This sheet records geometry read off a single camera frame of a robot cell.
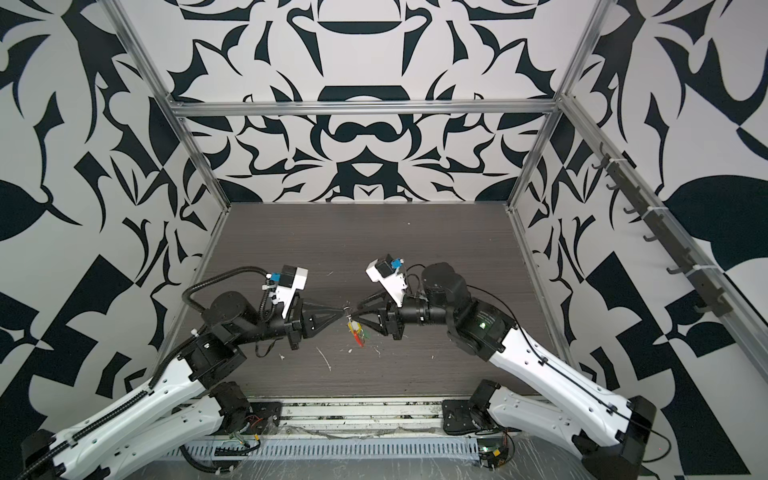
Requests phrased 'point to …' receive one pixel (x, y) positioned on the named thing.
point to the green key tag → (367, 334)
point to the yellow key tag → (355, 326)
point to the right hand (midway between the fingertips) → (358, 312)
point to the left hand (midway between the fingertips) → (343, 309)
